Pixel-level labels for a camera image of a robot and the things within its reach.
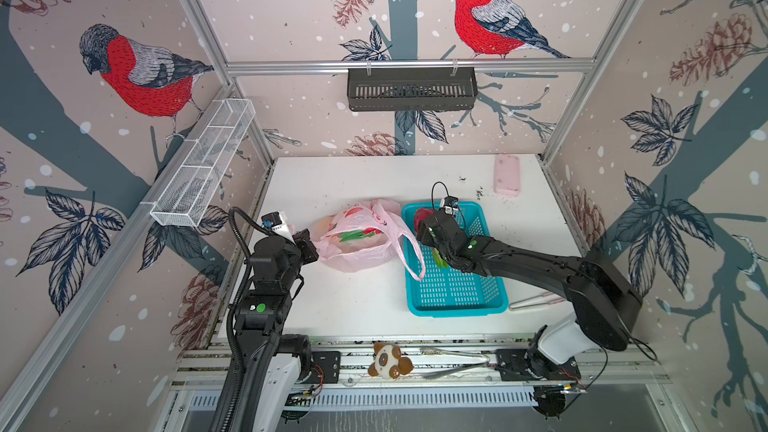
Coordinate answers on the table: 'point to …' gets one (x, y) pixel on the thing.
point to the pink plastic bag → (365, 236)
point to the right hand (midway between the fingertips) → (424, 229)
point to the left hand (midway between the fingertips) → (306, 230)
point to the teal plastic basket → (449, 292)
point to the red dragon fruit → (422, 214)
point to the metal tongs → (437, 350)
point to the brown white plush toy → (388, 362)
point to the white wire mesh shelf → (191, 183)
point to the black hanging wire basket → (412, 92)
